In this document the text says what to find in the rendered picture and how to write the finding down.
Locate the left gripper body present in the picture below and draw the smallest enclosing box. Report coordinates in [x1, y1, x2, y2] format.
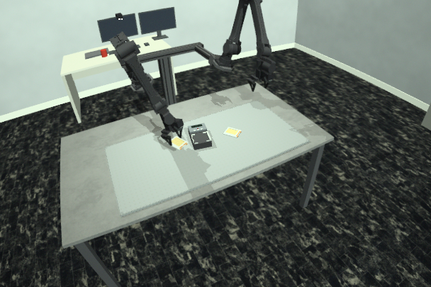
[247, 74, 265, 82]

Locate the white gel cassette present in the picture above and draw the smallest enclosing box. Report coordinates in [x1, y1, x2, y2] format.
[172, 136, 188, 150]

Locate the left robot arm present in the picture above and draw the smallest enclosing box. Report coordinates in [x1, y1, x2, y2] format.
[215, 0, 276, 83]

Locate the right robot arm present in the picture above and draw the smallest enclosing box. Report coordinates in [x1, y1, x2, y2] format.
[109, 31, 184, 131]

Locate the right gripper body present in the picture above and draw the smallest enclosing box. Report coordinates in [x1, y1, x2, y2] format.
[161, 127, 177, 137]

